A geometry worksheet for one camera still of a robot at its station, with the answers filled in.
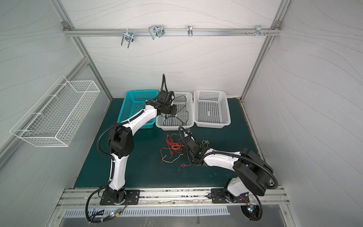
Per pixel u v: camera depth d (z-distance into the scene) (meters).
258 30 0.76
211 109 1.14
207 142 0.93
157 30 0.77
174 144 0.85
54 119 0.68
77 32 0.78
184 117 1.08
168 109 0.82
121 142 0.54
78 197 0.75
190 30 0.78
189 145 0.65
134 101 1.18
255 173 0.44
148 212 0.70
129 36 0.79
